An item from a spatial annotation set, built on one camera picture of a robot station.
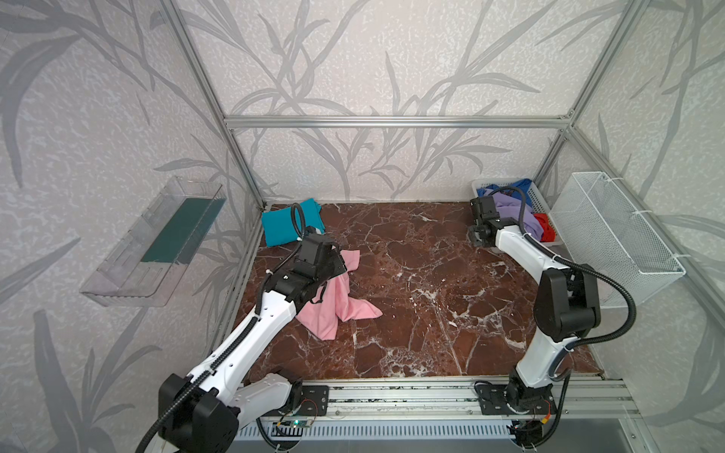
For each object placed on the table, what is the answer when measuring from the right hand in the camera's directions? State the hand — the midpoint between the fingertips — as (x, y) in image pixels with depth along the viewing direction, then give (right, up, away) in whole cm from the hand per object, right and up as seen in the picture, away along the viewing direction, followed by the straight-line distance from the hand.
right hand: (492, 223), depth 95 cm
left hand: (-48, -8, -15) cm, 51 cm away
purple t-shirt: (+11, +7, +11) cm, 17 cm away
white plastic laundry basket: (+24, +8, +15) cm, 30 cm away
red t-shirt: (+20, -3, +2) cm, 21 cm away
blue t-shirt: (+21, +17, +21) cm, 34 cm away
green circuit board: (-59, -51, -24) cm, 81 cm away
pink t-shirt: (-51, -23, -14) cm, 58 cm away
